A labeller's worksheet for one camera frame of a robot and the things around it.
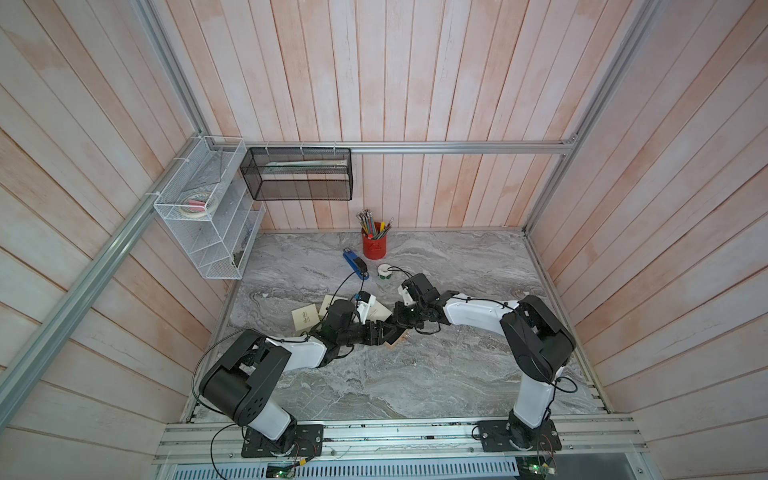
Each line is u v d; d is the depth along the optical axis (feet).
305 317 3.03
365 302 2.68
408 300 2.60
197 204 2.42
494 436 2.38
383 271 3.42
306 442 2.39
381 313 3.08
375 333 2.56
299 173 3.41
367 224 3.37
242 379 1.49
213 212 2.39
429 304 2.40
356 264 3.42
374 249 3.43
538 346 1.60
